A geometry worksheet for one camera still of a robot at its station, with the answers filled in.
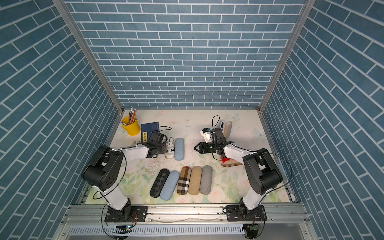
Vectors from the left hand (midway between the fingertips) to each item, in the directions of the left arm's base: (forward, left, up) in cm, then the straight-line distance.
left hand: (166, 148), depth 98 cm
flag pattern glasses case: (-2, -3, +4) cm, 5 cm away
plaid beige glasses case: (-22, -13, +2) cm, 26 cm away
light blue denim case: (-26, -5, +3) cm, 27 cm away
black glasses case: (-24, 0, +3) cm, 24 cm away
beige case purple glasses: (-24, -19, +3) cm, 31 cm away
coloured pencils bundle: (+16, +23, +14) cm, 31 cm away
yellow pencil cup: (+10, +24, +7) cm, 26 cm away
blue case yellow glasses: (-2, -9, +1) cm, 9 cm away
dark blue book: (+16, +17, -1) cm, 23 cm away
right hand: (-4, -21, +7) cm, 22 cm away
